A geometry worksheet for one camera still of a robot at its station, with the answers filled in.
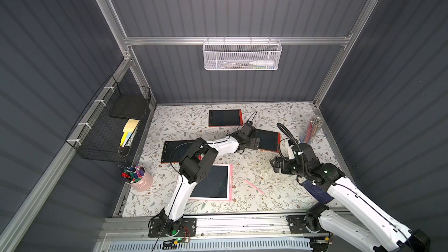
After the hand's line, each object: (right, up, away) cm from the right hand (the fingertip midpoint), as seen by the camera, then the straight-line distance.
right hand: (281, 162), depth 78 cm
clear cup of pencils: (+19, +14, +11) cm, 26 cm away
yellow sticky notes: (-67, +17, -3) cm, 70 cm away
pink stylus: (-11, -14, +6) cm, 19 cm away
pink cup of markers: (-65, -6, -1) cm, 65 cm away
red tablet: (-26, +21, +40) cm, 52 cm away
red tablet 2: (+1, +7, +27) cm, 28 cm away
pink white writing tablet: (-30, -13, +5) cm, 33 cm away
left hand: (-9, +6, +20) cm, 23 cm away
